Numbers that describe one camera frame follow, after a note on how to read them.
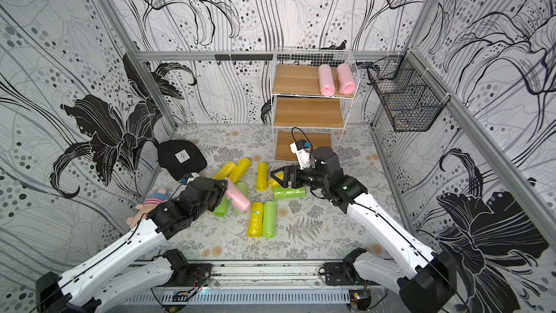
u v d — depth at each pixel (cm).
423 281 37
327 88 71
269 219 82
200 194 55
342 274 66
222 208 69
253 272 74
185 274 67
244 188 95
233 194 73
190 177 69
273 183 91
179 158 98
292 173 61
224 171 96
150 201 84
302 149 64
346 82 72
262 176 96
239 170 98
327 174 54
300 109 91
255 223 81
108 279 44
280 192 88
